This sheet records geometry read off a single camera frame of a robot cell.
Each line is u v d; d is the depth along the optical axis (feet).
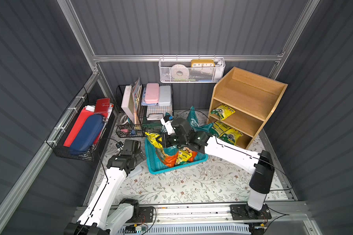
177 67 2.70
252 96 2.77
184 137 1.85
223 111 3.07
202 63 2.87
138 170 2.85
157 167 2.97
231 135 3.26
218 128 3.44
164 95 3.25
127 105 2.93
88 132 2.26
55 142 1.95
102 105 2.59
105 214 1.39
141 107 3.13
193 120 2.67
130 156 1.97
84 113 2.52
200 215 2.43
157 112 3.00
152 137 2.35
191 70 2.95
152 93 3.16
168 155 2.68
